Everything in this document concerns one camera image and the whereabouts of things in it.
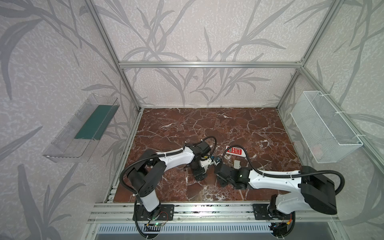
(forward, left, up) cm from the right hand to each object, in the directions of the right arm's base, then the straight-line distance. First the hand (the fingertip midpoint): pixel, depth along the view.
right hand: (219, 170), depth 85 cm
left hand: (+3, +11, -2) cm, 11 cm away
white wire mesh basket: (+3, -45, +30) cm, 54 cm away
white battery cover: (+4, -11, -3) cm, 12 cm away
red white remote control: (+14, -12, -3) cm, 19 cm away
